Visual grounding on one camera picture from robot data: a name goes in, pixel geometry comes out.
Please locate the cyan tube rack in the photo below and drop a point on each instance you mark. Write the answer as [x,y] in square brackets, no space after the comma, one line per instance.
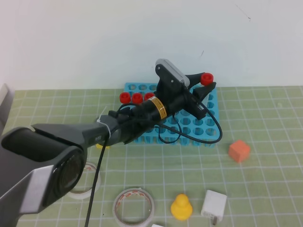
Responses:
[204,129]

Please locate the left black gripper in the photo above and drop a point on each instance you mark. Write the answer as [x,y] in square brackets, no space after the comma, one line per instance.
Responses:
[176,96]

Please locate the yellow rubber duck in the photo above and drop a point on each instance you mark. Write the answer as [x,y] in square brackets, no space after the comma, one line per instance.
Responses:
[181,208]

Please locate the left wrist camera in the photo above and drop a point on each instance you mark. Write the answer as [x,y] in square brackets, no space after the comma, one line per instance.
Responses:
[176,73]

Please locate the grey panel at left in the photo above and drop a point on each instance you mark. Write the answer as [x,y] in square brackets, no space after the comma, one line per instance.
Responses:
[6,99]

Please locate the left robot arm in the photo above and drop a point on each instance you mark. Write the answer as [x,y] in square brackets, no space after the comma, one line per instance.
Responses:
[41,164]

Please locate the small white box edge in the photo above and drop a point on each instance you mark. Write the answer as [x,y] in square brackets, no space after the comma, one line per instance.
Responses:
[156,225]

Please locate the orange cube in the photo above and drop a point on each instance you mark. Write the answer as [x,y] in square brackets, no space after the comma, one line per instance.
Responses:
[239,151]

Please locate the red capped clear tube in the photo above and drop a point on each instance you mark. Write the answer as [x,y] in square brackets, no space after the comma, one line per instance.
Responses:
[206,79]

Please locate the front white tape roll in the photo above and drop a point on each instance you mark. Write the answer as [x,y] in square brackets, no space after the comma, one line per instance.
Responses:
[127,193]

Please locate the white power adapter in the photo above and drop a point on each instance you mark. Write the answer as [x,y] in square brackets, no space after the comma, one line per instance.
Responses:
[214,206]

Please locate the yellow cube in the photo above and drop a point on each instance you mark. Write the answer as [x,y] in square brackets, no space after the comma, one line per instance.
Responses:
[100,146]

